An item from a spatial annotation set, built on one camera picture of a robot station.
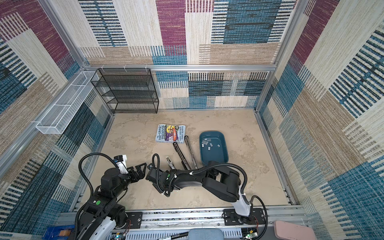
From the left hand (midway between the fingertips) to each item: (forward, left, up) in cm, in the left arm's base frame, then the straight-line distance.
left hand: (140, 164), depth 79 cm
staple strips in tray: (+21, -36, -12) cm, 44 cm away
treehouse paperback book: (+27, -13, -11) cm, 32 cm away
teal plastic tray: (+17, -41, -12) cm, 46 cm away
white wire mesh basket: (+19, +37, +20) cm, 46 cm away
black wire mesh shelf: (+56, +20, +4) cm, 60 cm away
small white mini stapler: (+4, -15, -11) cm, 19 cm away
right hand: (-5, -10, -13) cm, 17 cm away
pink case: (-29, -69, -11) cm, 75 cm away
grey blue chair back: (-30, -33, -9) cm, 45 cm away
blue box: (-28, +30, -6) cm, 41 cm away
